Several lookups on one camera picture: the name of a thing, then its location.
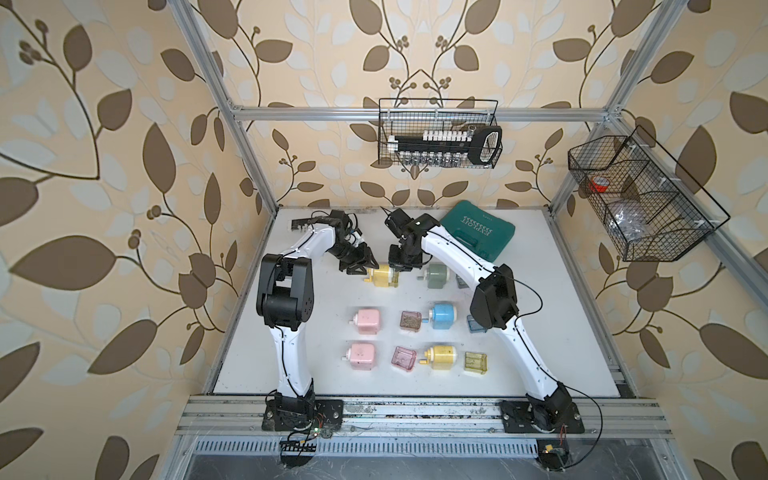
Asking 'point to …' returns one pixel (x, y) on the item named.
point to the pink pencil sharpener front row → (362, 356)
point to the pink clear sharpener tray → (404, 358)
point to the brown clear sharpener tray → (411, 321)
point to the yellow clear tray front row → (476, 362)
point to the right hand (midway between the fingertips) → (396, 268)
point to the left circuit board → (294, 454)
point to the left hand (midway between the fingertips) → (369, 265)
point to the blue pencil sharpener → (442, 315)
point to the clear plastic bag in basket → (629, 221)
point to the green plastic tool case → (482, 230)
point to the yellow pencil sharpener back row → (383, 276)
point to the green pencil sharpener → (436, 276)
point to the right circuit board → (553, 453)
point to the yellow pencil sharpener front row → (441, 357)
